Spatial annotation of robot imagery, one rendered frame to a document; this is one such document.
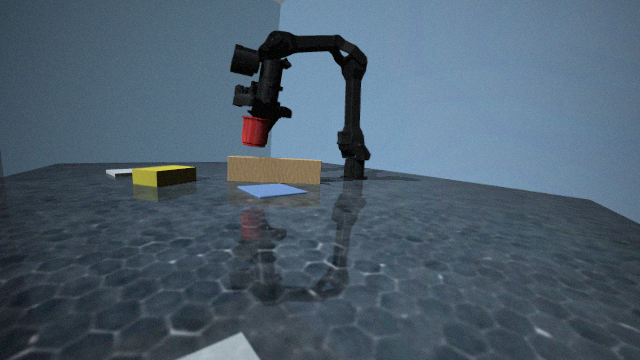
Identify yellow cube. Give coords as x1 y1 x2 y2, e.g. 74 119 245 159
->
132 165 196 187

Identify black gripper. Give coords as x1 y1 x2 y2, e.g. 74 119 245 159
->
233 77 293 132

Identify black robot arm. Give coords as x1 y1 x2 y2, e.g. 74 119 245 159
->
230 30 371 180

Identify white flat square tile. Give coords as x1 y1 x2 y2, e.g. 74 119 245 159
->
106 169 132 177

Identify tan rectangular block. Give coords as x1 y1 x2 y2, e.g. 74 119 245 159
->
227 156 322 184

